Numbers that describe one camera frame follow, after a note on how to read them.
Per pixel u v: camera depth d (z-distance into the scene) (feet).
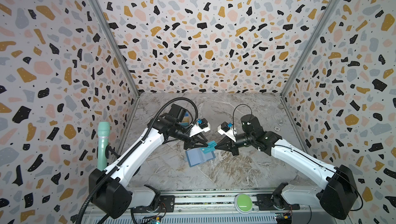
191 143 2.08
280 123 3.44
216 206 2.40
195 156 2.90
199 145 2.20
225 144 2.20
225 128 2.03
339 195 1.32
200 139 2.24
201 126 1.98
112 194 1.23
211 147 2.30
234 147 2.09
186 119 2.06
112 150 2.16
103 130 2.05
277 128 3.38
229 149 2.19
